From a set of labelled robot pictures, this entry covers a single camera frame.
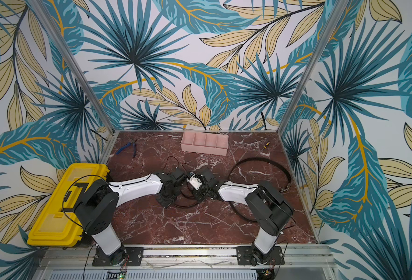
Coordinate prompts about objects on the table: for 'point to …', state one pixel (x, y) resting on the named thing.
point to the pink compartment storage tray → (206, 143)
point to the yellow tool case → (58, 224)
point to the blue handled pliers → (126, 145)
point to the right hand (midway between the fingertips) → (194, 189)
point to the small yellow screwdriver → (266, 144)
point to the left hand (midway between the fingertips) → (173, 201)
